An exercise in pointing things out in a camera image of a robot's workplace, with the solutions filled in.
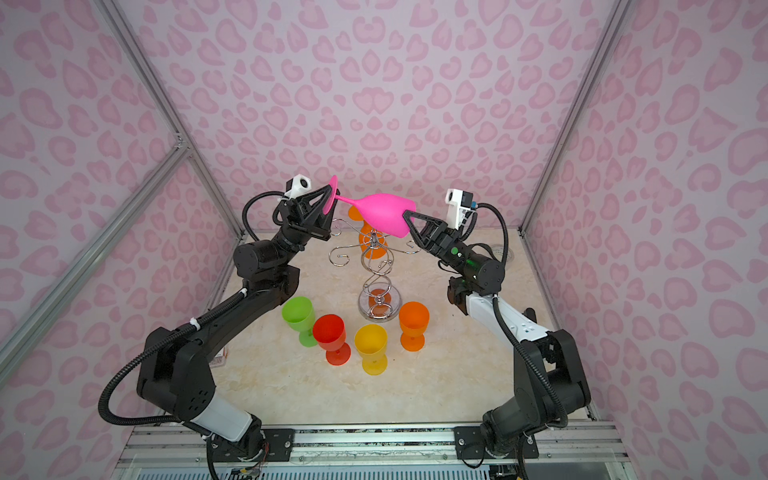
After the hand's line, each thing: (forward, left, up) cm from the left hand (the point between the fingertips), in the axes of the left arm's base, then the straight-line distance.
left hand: (329, 195), depth 51 cm
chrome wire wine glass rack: (+10, -6, -52) cm, 53 cm away
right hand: (0, -13, -7) cm, 15 cm away
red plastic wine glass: (-6, +7, -40) cm, 41 cm away
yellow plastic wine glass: (-7, -4, -45) cm, 46 cm away
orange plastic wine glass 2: (+9, -6, -23) cm, 25 cm away
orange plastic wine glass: (-3, -16, -41) cm, 44 cm away
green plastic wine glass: (+1, +17, -44) cm, 47 cm away
